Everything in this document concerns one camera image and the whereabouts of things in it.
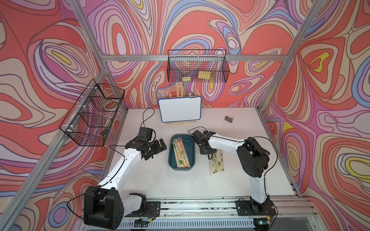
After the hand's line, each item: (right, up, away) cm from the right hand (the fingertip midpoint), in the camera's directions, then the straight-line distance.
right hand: (209, 153), depth 94 cm
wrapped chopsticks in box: (-19, -1, -3) cm, 19 cm away
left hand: (-30, +5, -10) cm, 32 cm away
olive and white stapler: (+18, +23, +17) cm, 34 cm away
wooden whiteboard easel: (-20, +41, -2) cm, 46 cm away
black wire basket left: (-67, +21, -21) cm, 73 cm away
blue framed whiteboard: (-21, +30, +5) cm, 37 cm away
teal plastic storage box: (-14, +5, +4) cm, 15 cm away
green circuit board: (-38, -29, -23) cm, 54 cm away
